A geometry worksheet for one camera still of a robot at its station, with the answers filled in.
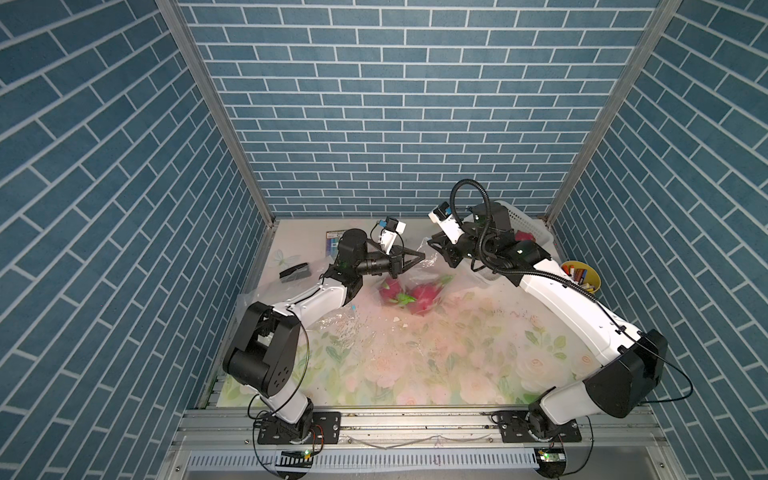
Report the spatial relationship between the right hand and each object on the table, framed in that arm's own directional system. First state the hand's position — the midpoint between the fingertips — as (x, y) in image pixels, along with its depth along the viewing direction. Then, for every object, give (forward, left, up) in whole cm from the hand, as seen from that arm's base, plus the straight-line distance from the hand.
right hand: (436, 239), depth 76 cm
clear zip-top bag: (-7, +48, -21) cm, 53 cm away
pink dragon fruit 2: (+23, -33, -21) cm, 46 cm away
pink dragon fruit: (-8, +3, -15) cm, 17 cm away
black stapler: (+5, +45, -26) cm, 53 cm away
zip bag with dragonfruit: (0, -9, -30) cm, 31 cm away
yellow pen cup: (+5, -46, -17) cm, 49 cm away
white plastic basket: (+31, -34, -21) cm, 51 cm away
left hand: (-4, +1, -4) cm, 6 cm away
